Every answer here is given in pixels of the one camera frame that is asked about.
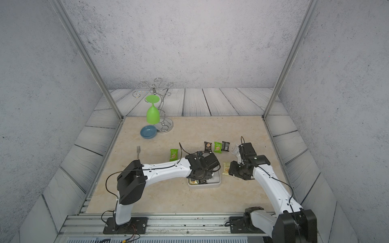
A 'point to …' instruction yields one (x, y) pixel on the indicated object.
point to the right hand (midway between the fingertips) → (234, 171)
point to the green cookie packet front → (173, 154)
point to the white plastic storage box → (215, 182)
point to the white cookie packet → (236, 150)
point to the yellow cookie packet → (193, 182)
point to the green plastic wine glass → (153, 114)
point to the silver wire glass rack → (165, 124)
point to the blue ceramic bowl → (148, 132)
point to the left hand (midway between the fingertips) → (210, 178)
